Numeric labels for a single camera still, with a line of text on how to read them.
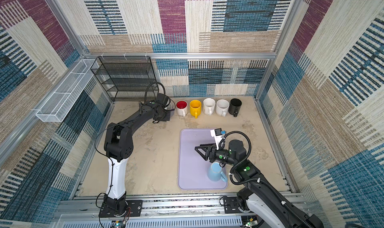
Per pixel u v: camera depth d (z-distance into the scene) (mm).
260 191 515
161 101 813
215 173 749
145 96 851
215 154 650
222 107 1049
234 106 1039
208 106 1034
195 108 1021
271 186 503
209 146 650
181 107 1091
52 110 698
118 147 570
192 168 842
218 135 669
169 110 878
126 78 1085
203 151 729
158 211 730
